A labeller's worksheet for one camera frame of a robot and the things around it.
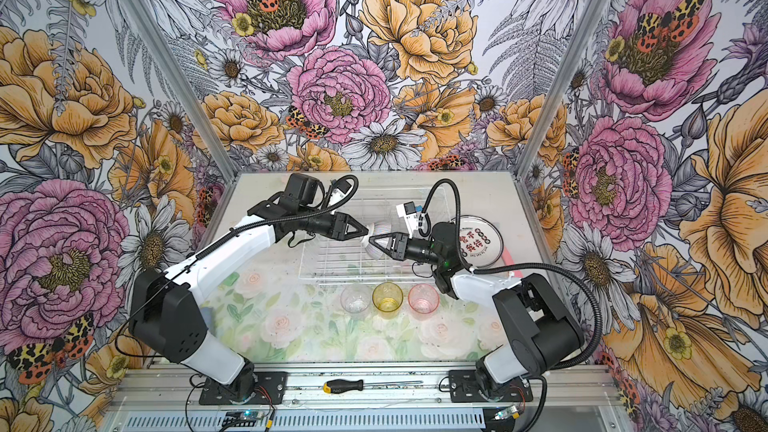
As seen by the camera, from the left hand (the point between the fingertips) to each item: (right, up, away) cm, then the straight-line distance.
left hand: (361, 239), depth 78 cm
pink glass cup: (+17, -19, +10) cm, 27 cm away
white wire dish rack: (-4, -9, +19) cm, 22 cm away
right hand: (+3, -2, -1) cm, 4 cm away
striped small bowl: (+4, +2, 0) cm, 5 cm away
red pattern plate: (+37, -4, +21) cm, 42 cm away
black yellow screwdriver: (-4, -35, -5) cm, 35 cm away
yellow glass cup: (+7, -19, +11) cm, 23 cm away
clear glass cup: (-3, -19, +12) cm, 23 cm away
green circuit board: (-27, -41, -7) cm, 50 cm away
